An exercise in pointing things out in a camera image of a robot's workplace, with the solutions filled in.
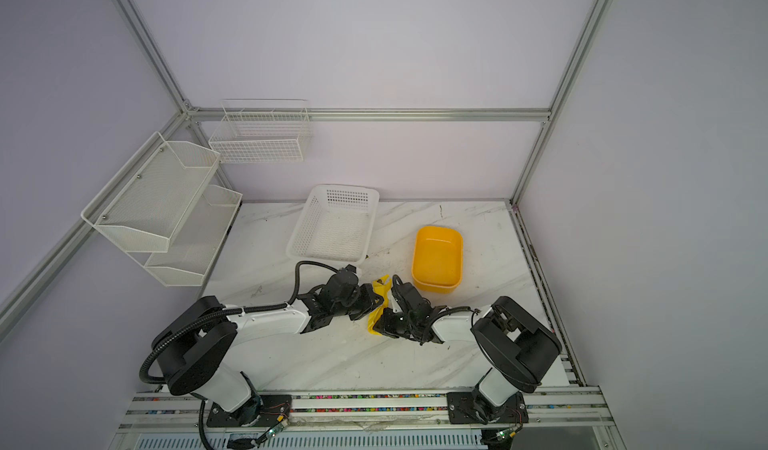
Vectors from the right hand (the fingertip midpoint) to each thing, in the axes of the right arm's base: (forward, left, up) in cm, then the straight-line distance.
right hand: (371, 328), depth 85 cm
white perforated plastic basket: (+41, +17, -2) cm, 45 cm away
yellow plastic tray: (+28, -22, -5) cm, 36 cm away
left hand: (+6, -4, +6) cm, 9 cm away
